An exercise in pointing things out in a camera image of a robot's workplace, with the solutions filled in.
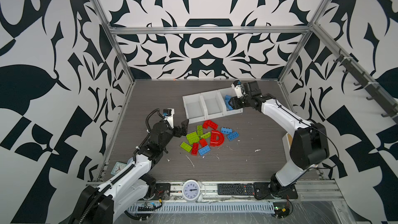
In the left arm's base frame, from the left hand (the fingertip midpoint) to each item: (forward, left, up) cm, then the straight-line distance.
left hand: (180, 116), depth 80 cm
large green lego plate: (-5, -6, -16) cm, 18 cm away
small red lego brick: (-7, -12, -17) cm, 22 cm away
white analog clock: (-31, -5, -15) cm, 35 cm away
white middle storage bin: (+19, -20, -17) cm, 32 cm away
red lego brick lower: (-11, -7, -17) cm, 21 cm away
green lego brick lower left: (-10, -2, -16) cm, 19 cm away
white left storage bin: (+15, -7, -15) cm, 23 cm away
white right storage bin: (+22, -25, -10) cm, 35 cm away
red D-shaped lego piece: (-5, -20, -17) cm, 26 cm away
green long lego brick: (0, -10, -16) cm, 19 cm away
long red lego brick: (+4, -15, -15) cm, 22 cm away
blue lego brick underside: (-4, -29, -16) cm, 34 cm away
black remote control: (-31, -26, -16) cm, 44 cm away
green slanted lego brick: (-4, -14, -16) cm, 21 cm away
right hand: (+11, -29, -2) cm, 31 cm away
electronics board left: (-36, +14, -19) cm, 43 cm away
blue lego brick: (-12, -12, -15) cm, 23 cm away
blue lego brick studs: (-1, -25, -15) cm, 30 cm away
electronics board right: (-39, -46, -18) cm, 63 cm away
